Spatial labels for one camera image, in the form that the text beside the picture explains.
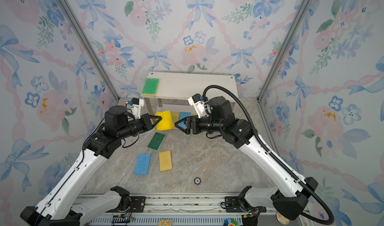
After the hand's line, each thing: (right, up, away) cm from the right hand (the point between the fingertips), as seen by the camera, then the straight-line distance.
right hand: (179, 122), depth 60 cm
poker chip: (+8, -33, +21) cm, 40 cm away
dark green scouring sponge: (-18, -14, +35) cm, 42 cm away
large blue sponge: (-2, +3, +40) cm, 40 cm away
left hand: (-8, +2, +5) cm, 10 cm away
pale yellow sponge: (-11, -24, +28) cm, 38 cm away
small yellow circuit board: (-7, -46, +8) cm, 48 cm away
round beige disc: (+47, -46, +10) cm, 67 cm away
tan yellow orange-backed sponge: (-2, +2, +5) cm, 6 cm away
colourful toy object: (+23, -46, +8) cm, 52 cm away
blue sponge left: (-24, -26, +25) cm, 44 cm away
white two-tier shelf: (-1, +18, +19) cm, 27 cm away
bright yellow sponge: (-6, 0, +5) cm, 8 cm away
